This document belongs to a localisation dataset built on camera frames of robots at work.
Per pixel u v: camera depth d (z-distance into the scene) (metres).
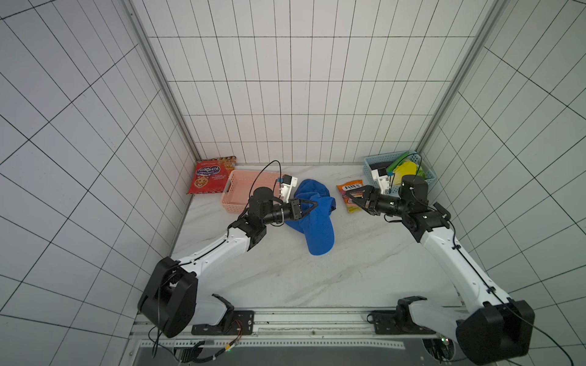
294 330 0.72
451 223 0.55
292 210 0.66
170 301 0.41
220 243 0.52
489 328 0.38
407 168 1.06
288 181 0.70
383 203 0.65
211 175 1.10
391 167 1.13
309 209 0.72
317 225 0.74
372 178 0.70
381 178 0.69
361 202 0.65
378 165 1.14
